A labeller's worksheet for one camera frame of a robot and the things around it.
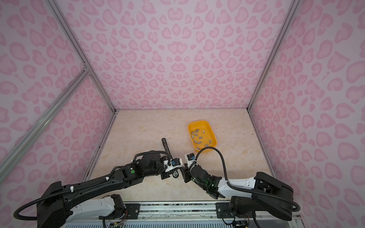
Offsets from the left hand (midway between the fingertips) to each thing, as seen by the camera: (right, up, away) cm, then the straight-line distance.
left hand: (179, 161), depth 74 cm
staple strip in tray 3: (+13, +9, +29) cm, 33 cm away
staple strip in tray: (+12, +14, +32) cm, 37 cm away
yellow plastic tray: (+15, +11, +30) cm, 35 cm away
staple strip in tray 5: (+18, +5, +24) cm, 30 cm away
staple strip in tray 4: (+20, +7, +26) cm, 34 cm away
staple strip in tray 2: (+16, +14, +31) cm, 38 cm away
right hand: (+1, -5, +6) cm, 8 cm away
